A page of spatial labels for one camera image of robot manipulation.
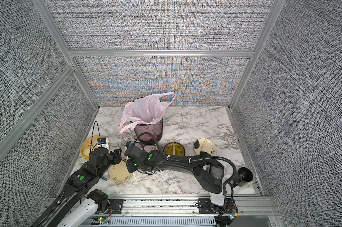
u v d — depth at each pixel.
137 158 0.59
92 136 0.96
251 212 0.72
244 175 0.83
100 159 0.56
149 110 0.94
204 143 0.97
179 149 0.95
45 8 0.71
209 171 0.48
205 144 0.95
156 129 0.86
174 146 0.95
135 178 0.86
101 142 0.65
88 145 0.94
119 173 0.80
